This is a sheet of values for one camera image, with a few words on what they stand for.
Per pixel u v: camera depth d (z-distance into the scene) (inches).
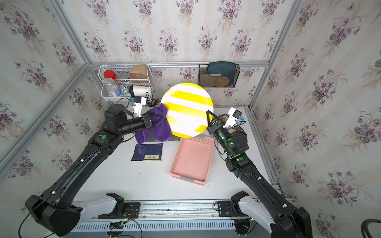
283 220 15.2
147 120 23.7
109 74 36.4
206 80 37.8
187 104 26.0
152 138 26.1
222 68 37.2
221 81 37.8
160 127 25.6
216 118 24.0
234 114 22.6
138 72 34.7
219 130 23.0
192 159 35.6
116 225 28.2
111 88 33.9
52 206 14.4
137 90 36.5
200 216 28.7
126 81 36.5
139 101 23.7
